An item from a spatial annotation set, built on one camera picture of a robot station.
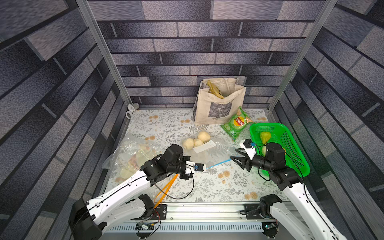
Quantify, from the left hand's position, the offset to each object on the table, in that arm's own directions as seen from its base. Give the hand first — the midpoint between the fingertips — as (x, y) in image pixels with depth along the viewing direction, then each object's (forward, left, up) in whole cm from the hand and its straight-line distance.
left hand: (200, 164), depth 70 cm
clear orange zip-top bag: (+11, +42, -12) cm, 45 cm away
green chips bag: (+32, -24, -11) cm, 42 cm away
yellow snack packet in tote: (+48, -10, +8) cm, 50 cm away
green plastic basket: (+29, -55, -13) cm, 63 cm away
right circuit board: (-23, -35, -22) cm, 47 cm away
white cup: (+52, +52, -14) cm, 75 cm away
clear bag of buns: (+15, -3, -9) cm, 18 cm away
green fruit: (+26, -45, -14) cm, 53 cm away
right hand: (+7, -17, +1) cm, 18 cm away
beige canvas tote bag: (+38, -11, +8) cm, 40 cm away
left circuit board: (-23, +28, -20) cm, 41 cm away
